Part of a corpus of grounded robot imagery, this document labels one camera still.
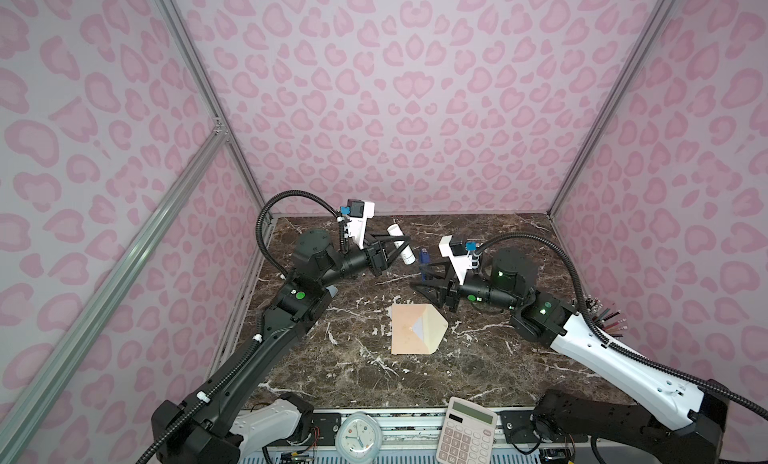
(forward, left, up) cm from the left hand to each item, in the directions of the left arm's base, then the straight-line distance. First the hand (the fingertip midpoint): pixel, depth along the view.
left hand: (409, 236), depth 60 cm
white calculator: (-30, -13, -38) cm, 50 cm away
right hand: (-6, -2, -6) cm, 8 cm away
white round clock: (-30, +12, -36) cm, 49 cm away
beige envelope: (-2, -3, -41) cm, 41 cm away
